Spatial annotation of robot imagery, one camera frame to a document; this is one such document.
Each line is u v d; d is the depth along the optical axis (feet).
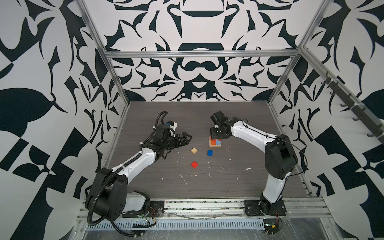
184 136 2.49
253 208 2.44
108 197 1.35
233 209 2.49
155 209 2.41
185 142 2.45
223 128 2.19
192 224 2.13
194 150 3.08
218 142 3.09
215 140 3.16
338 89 2.13
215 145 3.13
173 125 2.62
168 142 2.36
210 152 3.10
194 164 2.92
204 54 2.93
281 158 1.60
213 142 3.15
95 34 2.68
